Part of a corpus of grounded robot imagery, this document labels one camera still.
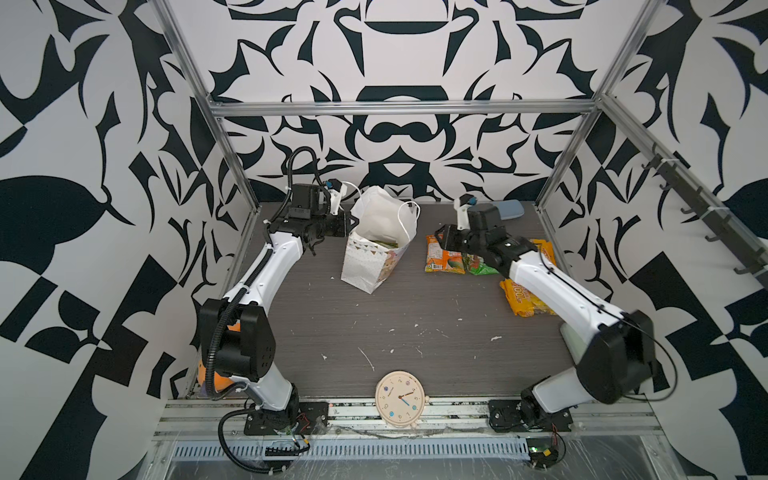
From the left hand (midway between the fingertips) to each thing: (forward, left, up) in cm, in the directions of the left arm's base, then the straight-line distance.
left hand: (360, 215), depth 83 cm
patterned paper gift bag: (+9, -6, -16) cm, 19 cm away
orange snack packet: (0, -26, -23) cm, 35 cm away
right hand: (-5, -22, -2) cm, 23 cm away
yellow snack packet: (+2, -61, -21) cm, 65 cm away
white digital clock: (+33, -15, -23) cm, 43 cm away
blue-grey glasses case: (+21, -55, -22) cm, 63 cm away
